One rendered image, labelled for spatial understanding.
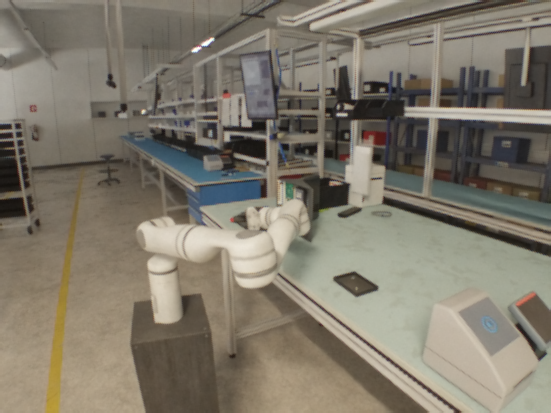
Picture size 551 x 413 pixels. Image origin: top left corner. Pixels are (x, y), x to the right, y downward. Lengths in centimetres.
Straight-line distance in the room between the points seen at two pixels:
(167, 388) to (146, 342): 19
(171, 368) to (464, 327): 83
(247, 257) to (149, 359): 57
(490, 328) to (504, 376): 9
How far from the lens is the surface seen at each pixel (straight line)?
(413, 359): 76
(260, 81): 261
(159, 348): 108
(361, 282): 101
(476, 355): 66
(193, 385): 119
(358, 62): 200
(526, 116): 141
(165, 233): 89
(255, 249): 64
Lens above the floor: 147
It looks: 15 degrees down
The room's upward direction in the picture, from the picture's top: straight up
